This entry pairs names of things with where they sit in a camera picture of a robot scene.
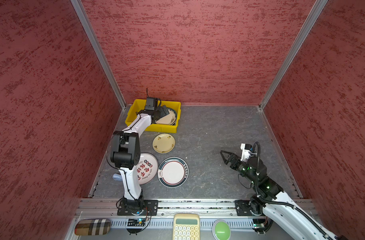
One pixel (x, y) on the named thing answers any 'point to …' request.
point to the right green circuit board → (259, 225)
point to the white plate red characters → (147, 168)
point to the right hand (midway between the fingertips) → (222, 157)
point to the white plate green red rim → (173, 172)
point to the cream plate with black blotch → (168, 119)
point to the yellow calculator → (186, 226)
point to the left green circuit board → (140, 222)
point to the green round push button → (221, 230)
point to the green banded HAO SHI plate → (174, 123)
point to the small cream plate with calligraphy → (163, 143)
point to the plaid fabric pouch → (93, 227)
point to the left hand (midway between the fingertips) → (162, 114)
